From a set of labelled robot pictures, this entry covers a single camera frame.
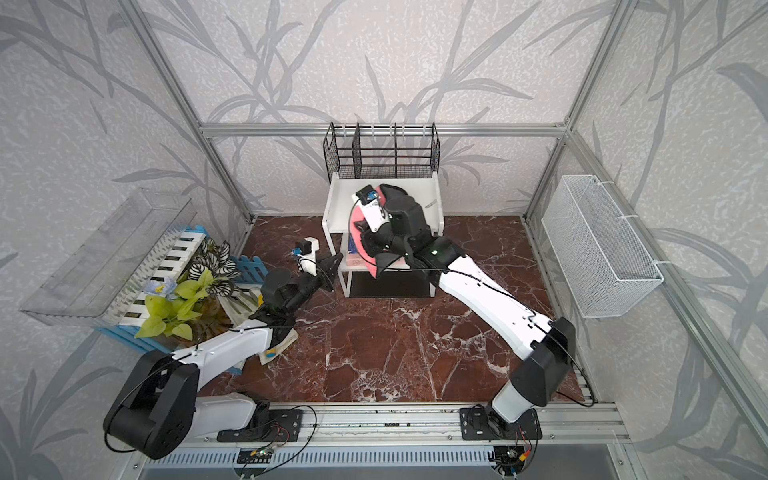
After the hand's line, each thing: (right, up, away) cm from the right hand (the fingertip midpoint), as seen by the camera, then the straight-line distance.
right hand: (357, 221), depth 70 cm
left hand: (-7, -9, +11) cm, 15 cm away
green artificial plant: (-44, -19, -2) cm, 48 cm away
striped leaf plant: (-37, -9, +5) cm, 38 cm away
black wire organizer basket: (+4, +27, +34) cm, 43 cm away
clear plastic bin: (-56, -15, -8) cm, 59 cm away
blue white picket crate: (-43, -25, +14) cm, 51 cm away
